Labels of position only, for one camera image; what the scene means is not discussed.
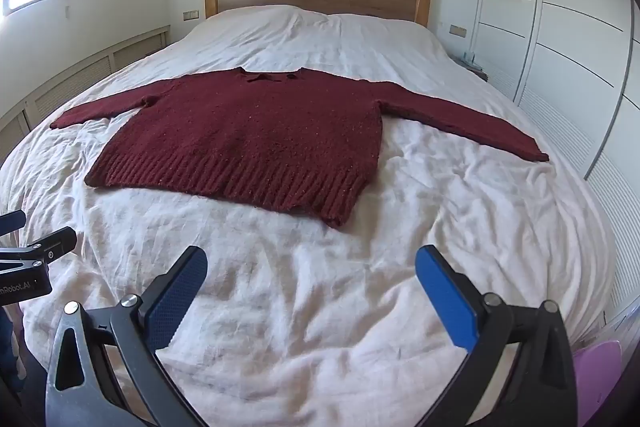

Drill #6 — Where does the pink plastic object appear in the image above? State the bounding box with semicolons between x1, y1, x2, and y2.
571;340;624;427

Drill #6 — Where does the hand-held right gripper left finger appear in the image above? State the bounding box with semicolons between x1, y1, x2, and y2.
45;246;209;427

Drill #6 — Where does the white wardrobe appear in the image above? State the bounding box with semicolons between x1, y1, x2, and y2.
470;0;640;313

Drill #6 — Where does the dark red knitted sweater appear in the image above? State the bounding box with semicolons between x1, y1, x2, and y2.
49;67;550;229

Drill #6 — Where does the white pillow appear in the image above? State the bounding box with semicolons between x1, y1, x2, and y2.
200;4;341;40
330;13;437;48

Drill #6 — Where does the nightstand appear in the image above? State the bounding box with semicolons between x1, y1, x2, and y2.
456;51;489;82

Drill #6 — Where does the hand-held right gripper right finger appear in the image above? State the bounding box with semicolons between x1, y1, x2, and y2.
414;245;593;427

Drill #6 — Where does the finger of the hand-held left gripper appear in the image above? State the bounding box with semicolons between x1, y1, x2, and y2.
0;209;27;236
0;226;78;272

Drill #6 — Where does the person's left hand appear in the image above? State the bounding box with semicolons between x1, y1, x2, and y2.
0;307;24;408

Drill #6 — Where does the white bed cover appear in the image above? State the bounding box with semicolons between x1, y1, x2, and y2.
0;4;618;427

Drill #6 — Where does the low slatted wall cabinet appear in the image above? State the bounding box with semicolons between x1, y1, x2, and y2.
0;25;171;158

